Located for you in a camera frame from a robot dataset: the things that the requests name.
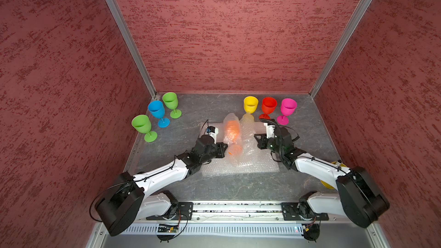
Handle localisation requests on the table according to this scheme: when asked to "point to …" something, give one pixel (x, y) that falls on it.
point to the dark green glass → (170, 100)
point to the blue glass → (157, 109)
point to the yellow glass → (250, 104)
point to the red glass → (269, 104)
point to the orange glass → (232, 136)
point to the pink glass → (288, 106)
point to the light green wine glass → (142, 124)
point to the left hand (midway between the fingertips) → (228, 148)
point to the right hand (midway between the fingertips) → (253, 138)
